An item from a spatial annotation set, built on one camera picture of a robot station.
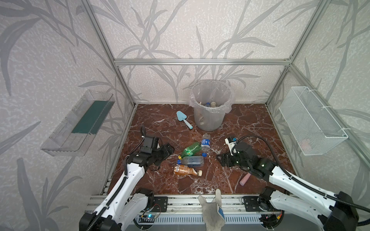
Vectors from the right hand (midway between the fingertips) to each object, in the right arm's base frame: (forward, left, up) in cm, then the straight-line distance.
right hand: (220, 150), depth 79 cm
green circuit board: (-30, +39, -14) cm, 51 cm away
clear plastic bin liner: (+43, +2, +2) cm, 43 cm away
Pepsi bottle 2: (+10, +7, -10) cm, 16 cm away
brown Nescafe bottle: (-8, +23, -7) cm, 25 cm away
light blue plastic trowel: (+35, +25, -13) cm, 45 cm away
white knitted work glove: (-28, +6, -10) cm, 30 cm away
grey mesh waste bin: (+22, +5, -3) cm, 22 cm away
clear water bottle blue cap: (-3, +16, -8) cm, 19 cm away
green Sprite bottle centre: (+6, +15, -10) cm, 19 cm away
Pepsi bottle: (+40, +5, -4) cm, 40 cm away
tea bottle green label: (+38, +1, -2) cm, 38 cm away
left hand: (+2, +27, +1) cm, 27 cm away
